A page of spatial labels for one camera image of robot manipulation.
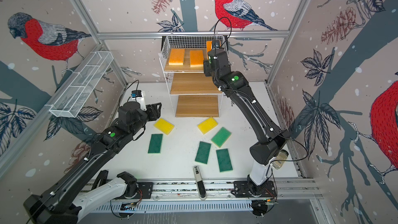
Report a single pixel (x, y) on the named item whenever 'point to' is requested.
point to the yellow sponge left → (166, 126)
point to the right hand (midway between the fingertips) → (208, 63)
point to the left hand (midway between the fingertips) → (155, 104)
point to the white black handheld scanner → (200, 184)
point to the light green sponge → (219, 138)
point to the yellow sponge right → (208, 125)
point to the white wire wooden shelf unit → (193, 95)
